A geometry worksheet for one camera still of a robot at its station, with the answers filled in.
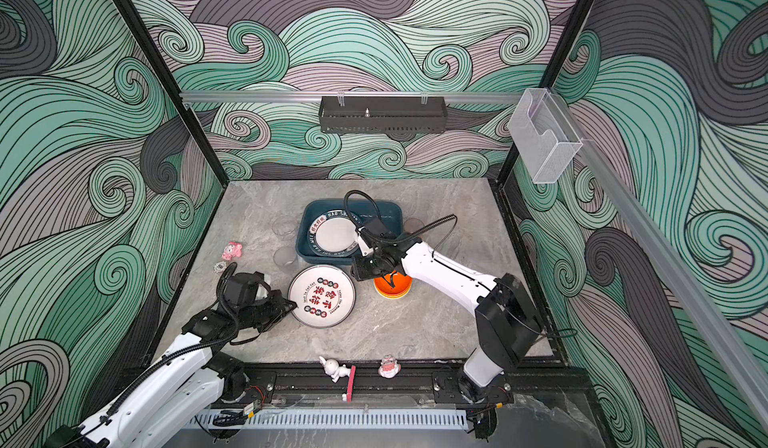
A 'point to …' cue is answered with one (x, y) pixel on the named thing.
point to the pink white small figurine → (389, 367)
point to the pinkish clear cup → (413, 224)
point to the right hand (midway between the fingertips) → (356, 272)
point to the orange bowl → (402, 286)
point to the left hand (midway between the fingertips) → (299, 302)
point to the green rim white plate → (331, 233)
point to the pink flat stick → (351, 384)
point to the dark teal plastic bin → (390, 210)
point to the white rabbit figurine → (333, 369)
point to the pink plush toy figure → (233, 249)
